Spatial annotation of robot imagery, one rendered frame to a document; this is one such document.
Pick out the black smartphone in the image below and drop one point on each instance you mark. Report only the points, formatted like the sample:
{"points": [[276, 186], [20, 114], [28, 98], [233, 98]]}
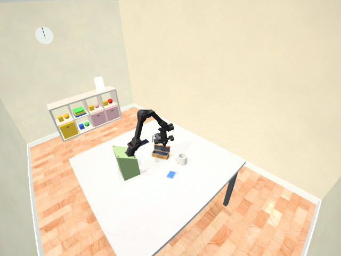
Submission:
{"points": [[144, 142]]}

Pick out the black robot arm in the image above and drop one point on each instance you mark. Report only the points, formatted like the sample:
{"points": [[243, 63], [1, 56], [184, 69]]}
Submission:
{"points": [[142, 115]]}

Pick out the cream white mug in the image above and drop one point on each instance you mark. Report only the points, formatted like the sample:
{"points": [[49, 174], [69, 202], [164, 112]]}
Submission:
{"points": [[182, 161]]}

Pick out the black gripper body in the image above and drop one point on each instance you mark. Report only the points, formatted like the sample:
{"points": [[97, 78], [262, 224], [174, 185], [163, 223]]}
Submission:
{"points": [[163, 138]]}

